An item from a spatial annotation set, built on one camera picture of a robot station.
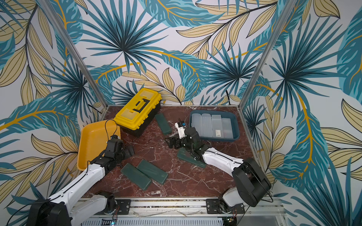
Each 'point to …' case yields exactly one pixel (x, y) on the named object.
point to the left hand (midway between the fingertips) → (127, 152)
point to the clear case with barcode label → (217, 126)
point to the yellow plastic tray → (93, 140)
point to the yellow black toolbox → (137, 113)
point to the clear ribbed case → (196, 123)
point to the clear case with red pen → (206, 123)
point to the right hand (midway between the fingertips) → (171, 136)
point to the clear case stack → (227, 130)
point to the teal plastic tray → (224, 114)
